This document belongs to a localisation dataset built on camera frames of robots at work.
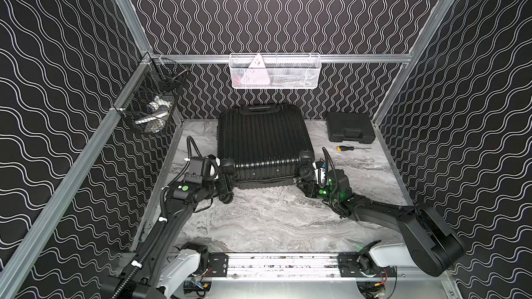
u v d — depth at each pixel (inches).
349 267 28.8
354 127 43.7
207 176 24.5
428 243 16.9
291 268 29.9
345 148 42.3
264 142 33.0
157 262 16.4
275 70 52.2
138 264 15.6
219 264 29.2
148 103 33.0
